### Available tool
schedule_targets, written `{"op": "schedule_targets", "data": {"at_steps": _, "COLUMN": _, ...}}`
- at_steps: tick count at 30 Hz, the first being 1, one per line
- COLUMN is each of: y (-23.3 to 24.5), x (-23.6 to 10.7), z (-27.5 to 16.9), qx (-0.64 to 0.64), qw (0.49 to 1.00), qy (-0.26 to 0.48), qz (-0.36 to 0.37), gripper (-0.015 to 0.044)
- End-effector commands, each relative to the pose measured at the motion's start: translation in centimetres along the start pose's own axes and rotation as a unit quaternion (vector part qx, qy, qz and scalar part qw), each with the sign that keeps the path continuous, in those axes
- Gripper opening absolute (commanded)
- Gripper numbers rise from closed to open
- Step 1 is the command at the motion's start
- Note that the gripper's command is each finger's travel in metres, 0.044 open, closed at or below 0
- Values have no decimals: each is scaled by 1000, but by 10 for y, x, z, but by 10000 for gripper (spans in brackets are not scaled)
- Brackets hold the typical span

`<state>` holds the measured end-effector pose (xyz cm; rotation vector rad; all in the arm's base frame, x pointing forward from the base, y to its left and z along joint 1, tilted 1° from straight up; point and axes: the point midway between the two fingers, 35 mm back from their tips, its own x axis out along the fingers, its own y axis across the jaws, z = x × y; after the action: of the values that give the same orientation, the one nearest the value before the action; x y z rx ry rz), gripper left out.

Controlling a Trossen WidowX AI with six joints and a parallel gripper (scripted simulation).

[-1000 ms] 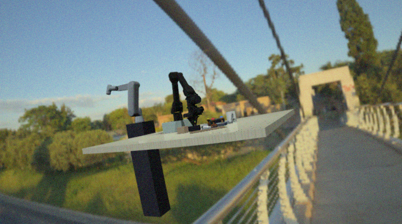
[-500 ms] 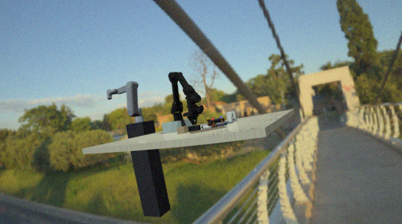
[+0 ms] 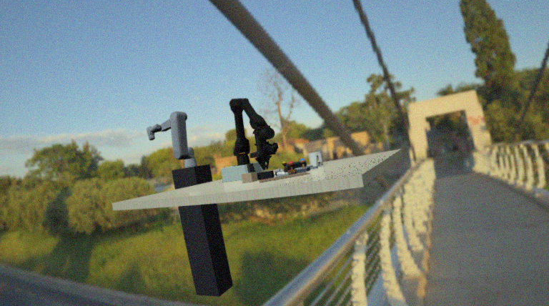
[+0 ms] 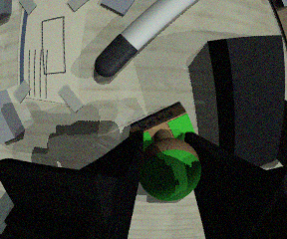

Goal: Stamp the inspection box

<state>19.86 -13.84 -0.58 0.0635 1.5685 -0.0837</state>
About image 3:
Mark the tan cube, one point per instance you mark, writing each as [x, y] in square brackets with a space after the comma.
[249, 177]

